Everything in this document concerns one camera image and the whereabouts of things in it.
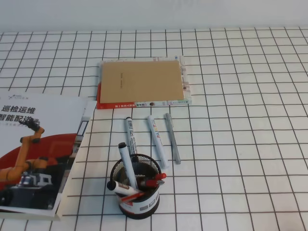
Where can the white marker with barcode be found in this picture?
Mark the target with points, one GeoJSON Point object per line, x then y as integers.
{"type": "Point", "coordinates": [131, 136]}

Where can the red utility knife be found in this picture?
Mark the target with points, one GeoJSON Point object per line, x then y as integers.
{"type": "Point", "coordinates": [152, 182]}

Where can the black mesh pen holder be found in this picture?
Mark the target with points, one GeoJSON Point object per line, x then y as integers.
{"type": "Point", "coordinates": [145, 206]}

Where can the silver grey pen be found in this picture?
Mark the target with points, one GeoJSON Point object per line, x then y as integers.
{"type": "Point", "coordinates": [173, 139]}

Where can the white marker black cap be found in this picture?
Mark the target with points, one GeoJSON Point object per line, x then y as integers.
{"type": "Point", "coordinates": [124, 153]}

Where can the brown kraft notebook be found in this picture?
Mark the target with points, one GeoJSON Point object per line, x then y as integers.
{"type": "Point", "coordinates": [124, 82]}

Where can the white paint marker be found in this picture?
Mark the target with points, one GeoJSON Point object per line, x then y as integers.
{"type": "Point", "coordinates": [158, 142]}

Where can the white marker brown label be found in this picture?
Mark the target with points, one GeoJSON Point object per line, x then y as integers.
{"type": "Point", "coordinates": [120, 188]}

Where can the red pen in holder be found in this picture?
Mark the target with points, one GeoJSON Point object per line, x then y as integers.
{"type": "Point", "coordinates": [132, 197]}

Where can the white booklet under brochure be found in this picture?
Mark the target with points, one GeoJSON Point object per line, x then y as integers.
{"type": "Point", "coordinates": [72, 166]}

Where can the robot brochure book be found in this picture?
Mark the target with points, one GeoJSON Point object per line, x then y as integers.
{"type": "Point", "coordinates": [31, 154]}

